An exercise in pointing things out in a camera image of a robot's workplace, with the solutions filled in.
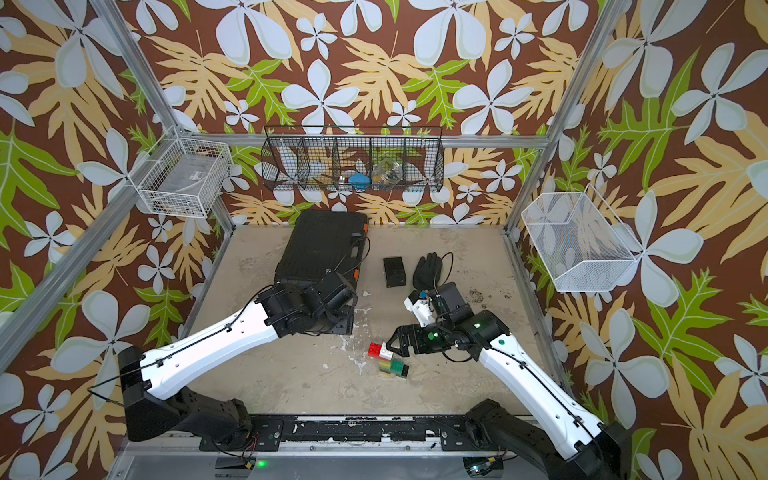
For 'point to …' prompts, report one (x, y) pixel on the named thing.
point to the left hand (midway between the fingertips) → (348, 319)
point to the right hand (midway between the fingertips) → (398, 343)
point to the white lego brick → (385, 353)
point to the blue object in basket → (359, 181)
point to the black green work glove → (427, 271)
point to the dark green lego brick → (397, 367)
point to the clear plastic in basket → (385, 174)
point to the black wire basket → (353, 158)
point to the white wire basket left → (183, 177)
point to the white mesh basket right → (582, 243)
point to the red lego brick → (374, 350)
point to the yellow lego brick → (385, 367)
